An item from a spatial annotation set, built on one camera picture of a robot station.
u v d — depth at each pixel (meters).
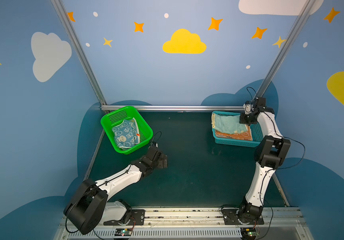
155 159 0.68
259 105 0.80
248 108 0.91
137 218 0.75
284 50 0.84
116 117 1.12
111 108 1.19
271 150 0.60
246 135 1.04
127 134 1.04
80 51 0.84
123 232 0.71
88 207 0.41
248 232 0.71
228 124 1.05
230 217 0.74
